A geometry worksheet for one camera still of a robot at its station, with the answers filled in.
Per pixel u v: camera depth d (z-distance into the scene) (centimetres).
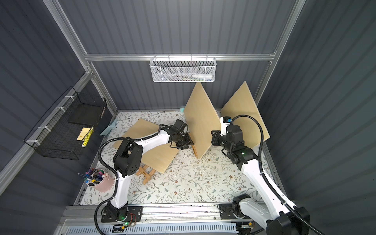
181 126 80
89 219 74
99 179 73
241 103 95
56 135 69
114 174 55
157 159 89
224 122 67
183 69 124
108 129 105
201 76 89
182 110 119
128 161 57
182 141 84
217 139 68
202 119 88
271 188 43
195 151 91
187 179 85
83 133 74
